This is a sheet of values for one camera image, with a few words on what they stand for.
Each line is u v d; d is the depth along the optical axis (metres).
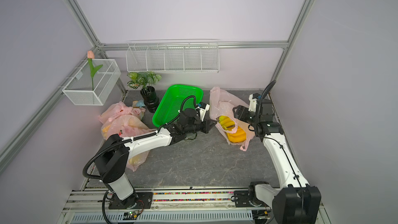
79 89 0.76
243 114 0.69
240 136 0.91
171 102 1.11
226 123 0.96
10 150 0.51
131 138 0.49
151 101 1.02
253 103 0.71
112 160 0.45
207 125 0.71
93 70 0.84
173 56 0.99
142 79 0.89
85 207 0.73
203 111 0.74
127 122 0.83
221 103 0.83
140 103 1.11
